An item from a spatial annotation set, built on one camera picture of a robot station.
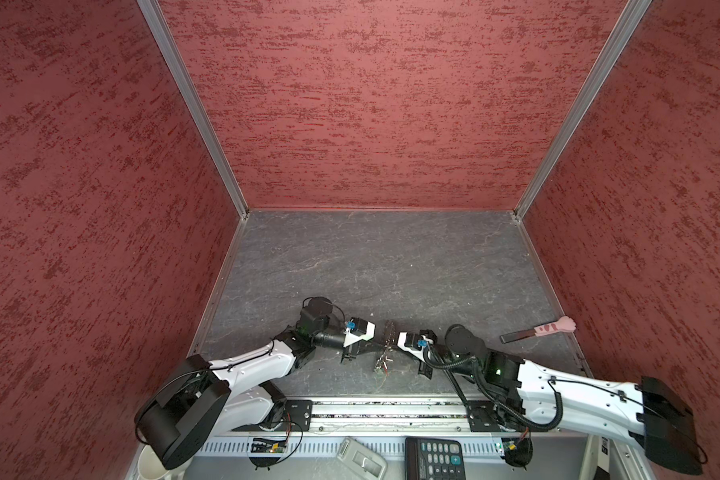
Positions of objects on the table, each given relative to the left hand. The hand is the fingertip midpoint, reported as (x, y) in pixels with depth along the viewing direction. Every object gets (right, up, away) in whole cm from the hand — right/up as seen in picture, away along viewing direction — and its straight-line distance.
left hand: (382, 350), depth 74 cm
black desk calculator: (+11, -23, -7) cm, 26 cm away
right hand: (+3, 0, -1) cm, 3 cm away
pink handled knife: (+56, +3, +14) cm, 58 cm away
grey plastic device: (-5, -23, -6) cm, 24 cm away
